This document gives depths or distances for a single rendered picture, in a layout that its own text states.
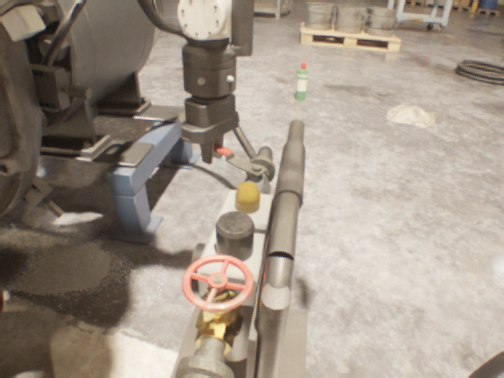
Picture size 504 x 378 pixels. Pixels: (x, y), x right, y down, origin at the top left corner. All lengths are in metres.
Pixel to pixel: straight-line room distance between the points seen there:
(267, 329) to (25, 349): 0.79
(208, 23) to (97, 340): 0.77
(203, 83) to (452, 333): 0.88
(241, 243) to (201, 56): 0.28
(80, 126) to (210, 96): 0.68
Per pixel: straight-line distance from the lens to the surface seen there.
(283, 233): 0.30
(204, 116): 0.56
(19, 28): 0.61
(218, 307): 0.33
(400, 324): 1.01
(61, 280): 1.11
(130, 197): 1.07
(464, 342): 1.06
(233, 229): 0.40
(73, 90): 0.71
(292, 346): 0.89
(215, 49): 0.53
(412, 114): 2.35
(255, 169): 0.57
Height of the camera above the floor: 0.77
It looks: 35 degrees down
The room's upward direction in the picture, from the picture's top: 3 degrees clockwise
